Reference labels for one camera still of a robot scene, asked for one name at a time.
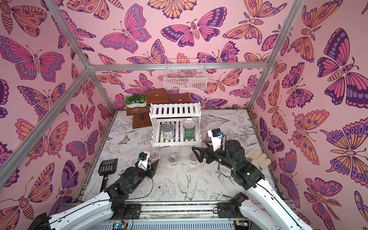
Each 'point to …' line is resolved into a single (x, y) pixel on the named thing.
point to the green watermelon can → (189, 125)
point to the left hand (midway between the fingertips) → (155, 157)
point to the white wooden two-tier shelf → (176, 124)
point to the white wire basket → (185, 74)
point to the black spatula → (107, 167)
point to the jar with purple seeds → (173, 159)
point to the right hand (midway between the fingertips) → (197, 146)
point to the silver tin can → (167, 131)
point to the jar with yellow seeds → (154, 155)
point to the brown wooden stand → (141, 118)
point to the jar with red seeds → (193, 159)
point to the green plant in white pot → (136, 100)
